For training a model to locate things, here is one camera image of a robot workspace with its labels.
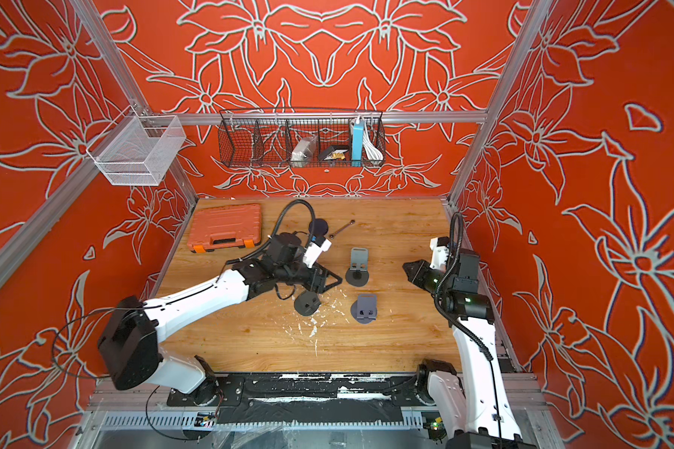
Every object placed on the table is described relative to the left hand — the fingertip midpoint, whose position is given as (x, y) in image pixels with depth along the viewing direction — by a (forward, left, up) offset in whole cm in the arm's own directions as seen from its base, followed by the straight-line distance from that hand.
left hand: (335, 274), depth 76 cm
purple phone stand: (-4, -9, -13) cm, 16 cm away
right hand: (+3, -17, +3) cm, 18 cm away
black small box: (+35, +2, +16) cm, 39 cm away
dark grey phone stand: (+10, -7, -17) cm, 21 cm away
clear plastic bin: (+35, +69, +14) cm, 79 cm away
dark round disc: (+34, +9, -20) cm, 40 cm away
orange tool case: (+25, +44, -13) cm, 52 cm away
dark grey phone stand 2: (-4, +9, -12) cm, 15 cm away
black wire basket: (+48, +16, +13) cm, 52 cm away
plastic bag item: (+39, +14, +14) cm, 44 cm away
